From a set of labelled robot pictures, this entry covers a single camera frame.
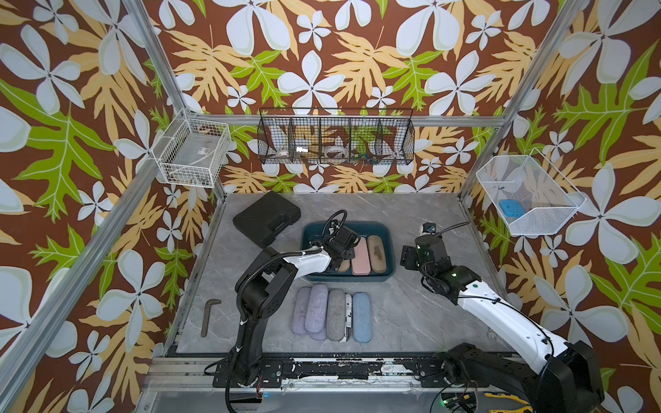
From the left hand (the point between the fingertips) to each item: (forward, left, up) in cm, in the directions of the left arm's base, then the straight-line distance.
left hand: (347, 243), depth 98 cm
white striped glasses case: (-28, +1, -1) cm, 28 cm away
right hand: (-9, -20, +11) cm, 25 cm away
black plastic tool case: (+12, +33, +1) cm, 36 cm away
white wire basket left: (+15, +52, +30) cm, 62 cm away
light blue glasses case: (-28, -4, -1) cm, 28 cm away
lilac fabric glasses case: (-26, +11, +2) cm, 28 cm away
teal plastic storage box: (-12, +5, -3) cm, 14 cm away
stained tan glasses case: (-3, -11, -1) cm, 12 cm away
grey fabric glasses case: (-29, +5, +2) cm, 29 cm away
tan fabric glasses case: (-10, +1, +1) cm, 11 cm away
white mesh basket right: (+3, -59, +23) cm, 63 cm away
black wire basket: (+32, +5, +26) cm, 42 cm away
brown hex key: (-26, +48, -5) cm, 55 cm away
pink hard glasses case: (-9, -5, -1) cm, 10 cm away
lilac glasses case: (-25, +16, -1) cm, 30 cm away
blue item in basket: (-1, -51, +22) cm, 56 cm away
